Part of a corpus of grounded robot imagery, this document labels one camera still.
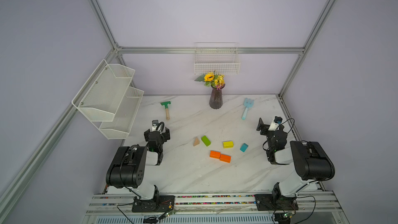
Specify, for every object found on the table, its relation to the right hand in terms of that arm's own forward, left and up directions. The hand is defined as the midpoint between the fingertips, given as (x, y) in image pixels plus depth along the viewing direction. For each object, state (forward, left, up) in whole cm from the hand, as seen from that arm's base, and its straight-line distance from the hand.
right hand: (268, 121), depth 92 cm
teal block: (-12, +15, -10) cm, 22 cm away
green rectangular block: (-7, +38, -10) cm, 40 cm away
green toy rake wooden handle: (+23, +67, -7) cm, 71 cm away
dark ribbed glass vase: (+21, +30, -2) cm, 37 cm away
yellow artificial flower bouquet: (+21, +31, +15) cm, 40 cm away
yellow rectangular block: (-10, +25, -10) cm, 28 cm away
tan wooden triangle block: (-8, +44, -8) cm, 46 cm away
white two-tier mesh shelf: (+8, +94, +13) cm, 95 cm away
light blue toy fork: (+23, +6, -9) cm, 25 cm away
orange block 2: (-18, +27, -10) cm, 35 cm away
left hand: (-2, +68, -4) cm, 68 cm away
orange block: (-17, +33, -8) cm, 38 cm away
